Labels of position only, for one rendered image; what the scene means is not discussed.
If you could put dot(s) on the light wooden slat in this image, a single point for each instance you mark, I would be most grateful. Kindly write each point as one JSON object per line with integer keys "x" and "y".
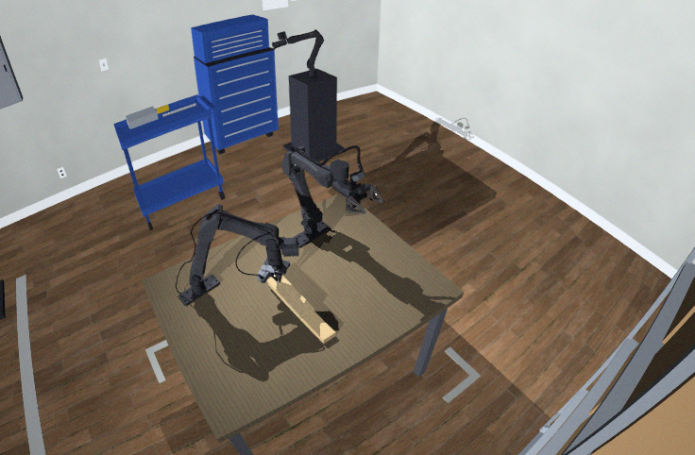
{"x": 291, "y": 297}

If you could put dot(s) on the pale yellow flat bar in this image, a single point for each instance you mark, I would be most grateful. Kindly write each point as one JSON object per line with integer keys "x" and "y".
{"x": 318, "y": 326}

